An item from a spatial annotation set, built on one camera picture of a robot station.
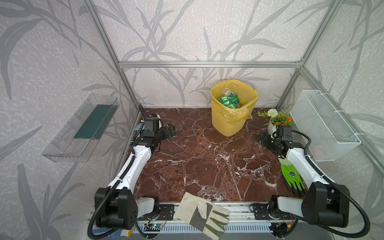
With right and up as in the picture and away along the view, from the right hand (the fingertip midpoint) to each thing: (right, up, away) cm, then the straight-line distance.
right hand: (261, 135), depth 88 cm
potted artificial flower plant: (+13, +11, +8) cm, 19 cm away
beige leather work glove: (-32, -39, -16) cm, 53 cm away
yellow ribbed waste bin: (-21, +8, -4) cm, 23 cm away
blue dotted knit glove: (-75, -43, -21) cm, 89 cm away
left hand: (-54, +7, -4) cm, 55 cm away
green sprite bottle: (-17, +21, +3) cm, 28 cm away
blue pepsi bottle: (-19, +28, +9) cm, 35 cm away
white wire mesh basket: (+18, +2, -27) cm, 32 cm away
